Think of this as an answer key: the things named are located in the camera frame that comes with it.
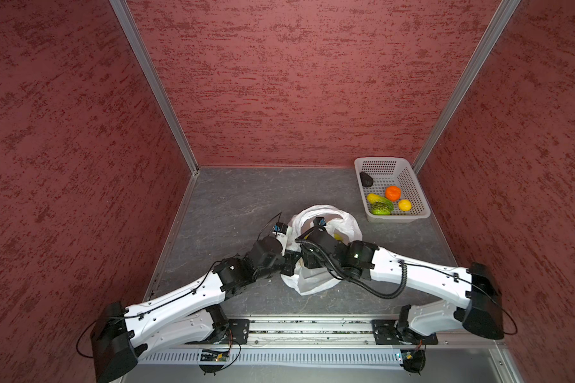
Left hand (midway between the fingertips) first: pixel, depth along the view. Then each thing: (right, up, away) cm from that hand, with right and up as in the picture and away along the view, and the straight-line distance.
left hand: (299, 261), depth 74 cm
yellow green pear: (+12, +8, -1) cm, 14 cm away
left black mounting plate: (-20, -24, +1) cm, 31 cm away
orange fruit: (+44, +21, +32) cm, 58 cm away
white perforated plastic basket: (+48, +32, +42) cm, 71 cm away
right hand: (+3, 0, +3) cm, 4 cm away
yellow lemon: (+47, +16, +28) cm, 57 cm away
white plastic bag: (+3, -10, +8) cm, 13 cm away
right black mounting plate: (+28, -23, 0) cm, 36 cm away
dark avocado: (+33, +27, +36) cm, 56 cm away
